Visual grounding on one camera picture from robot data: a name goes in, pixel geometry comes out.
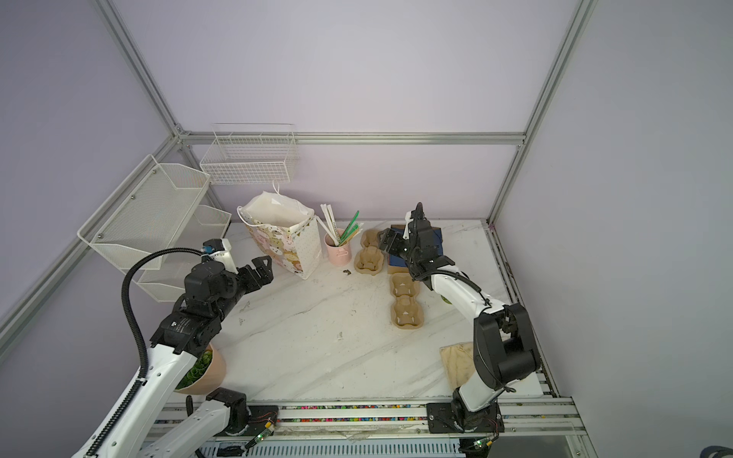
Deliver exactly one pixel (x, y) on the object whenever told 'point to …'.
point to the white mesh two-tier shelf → (157, 207)
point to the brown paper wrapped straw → (350, 238)
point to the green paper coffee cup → (445, 300)
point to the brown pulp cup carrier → (407, 311)
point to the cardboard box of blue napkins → (401, 265)
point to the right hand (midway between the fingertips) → (384, 236)
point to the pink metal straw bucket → (338, 256)
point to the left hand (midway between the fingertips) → (255, 265)
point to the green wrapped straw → (351, 228)
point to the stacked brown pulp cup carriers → (369, 259)
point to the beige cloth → (459, 363)
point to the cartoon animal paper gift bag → (286, 229)
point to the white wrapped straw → (329, 223)
